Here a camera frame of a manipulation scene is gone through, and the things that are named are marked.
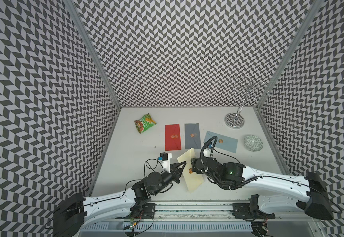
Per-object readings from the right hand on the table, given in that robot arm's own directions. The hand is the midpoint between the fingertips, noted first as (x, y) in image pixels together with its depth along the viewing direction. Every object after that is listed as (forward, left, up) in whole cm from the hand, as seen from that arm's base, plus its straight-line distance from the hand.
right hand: (197, 162), depth 75 cm
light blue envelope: (+20, -20, -14) cm, 32 cm away
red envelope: (+24, +14, -14) cm, 32 cm away
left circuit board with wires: (-25, +31, -9) cm, 41 cm away
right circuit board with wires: (-27, -28, -14) cm, 41 cm away
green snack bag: (+34, +34, -10) cm, 49 cm away
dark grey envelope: (+25, +1, -14) cm, 29 cm away
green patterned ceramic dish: (+18, -39, -12) cm, 45 cm away
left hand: (-2, +6, +2) cm, 7 cm away
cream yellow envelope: (-8, +3, -4) cm, 9 cm away
